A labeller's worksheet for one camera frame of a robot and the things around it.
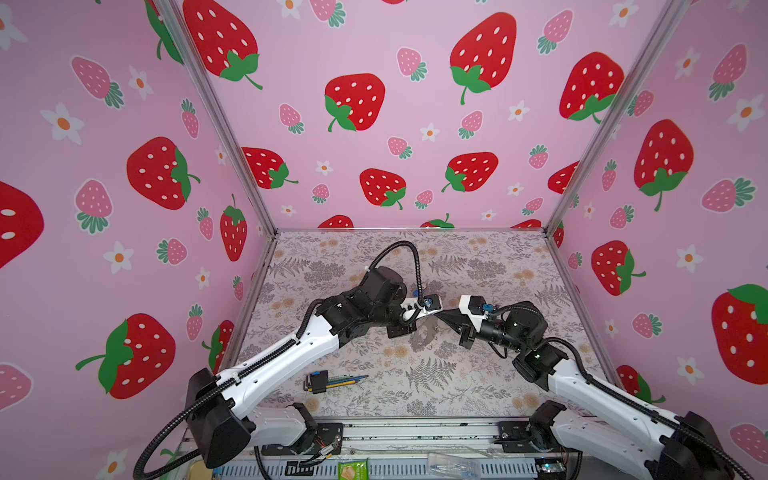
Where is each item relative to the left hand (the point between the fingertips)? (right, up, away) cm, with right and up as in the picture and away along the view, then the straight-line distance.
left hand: (421, 308), depth 72 cm
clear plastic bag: (+7, -37, -3) cm, 38 cm away
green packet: (-16, -38, -4) cm, 41 cm away
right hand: (+3, 0, -3) cm, 5 cm away
